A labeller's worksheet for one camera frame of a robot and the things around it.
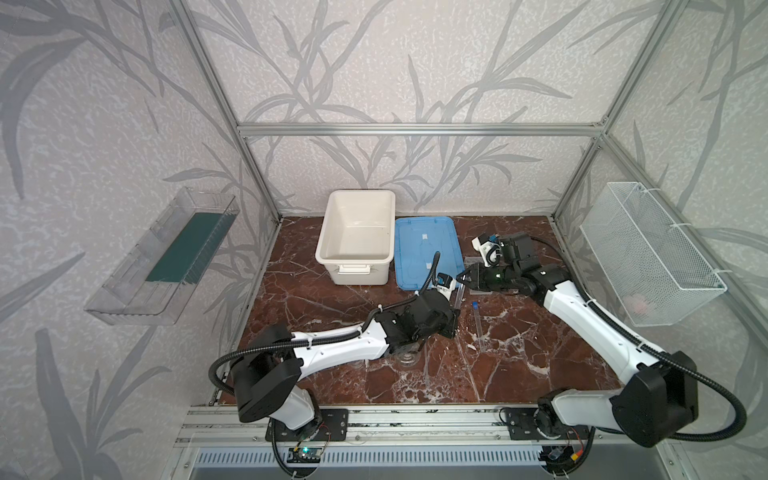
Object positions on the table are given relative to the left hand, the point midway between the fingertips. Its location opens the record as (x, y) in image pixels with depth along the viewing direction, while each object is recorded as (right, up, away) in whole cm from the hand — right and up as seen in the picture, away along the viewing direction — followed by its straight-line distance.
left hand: (464, 306), depth 78 cm
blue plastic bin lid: (-11, +17, +35) cm, 40 cm away
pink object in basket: (+41, +2, -5) cm, 41 cm away
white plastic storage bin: (-34, +18, +34) cm, 51 cm away
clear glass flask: (-15, -15, +3) cm, 21 cm away
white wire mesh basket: (+37, +12, -15) cm, 42 cm away
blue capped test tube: (-1, +2, +1) cm, 3 cm away
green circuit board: (-40, -35, -6) cm, 53 cm away
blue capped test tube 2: (+7, -8, +14) cm, 17 cm away
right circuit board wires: (+23, -37, -5) cm, 44 cm away
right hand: (-1, +10, +3) cm, 10 cm away
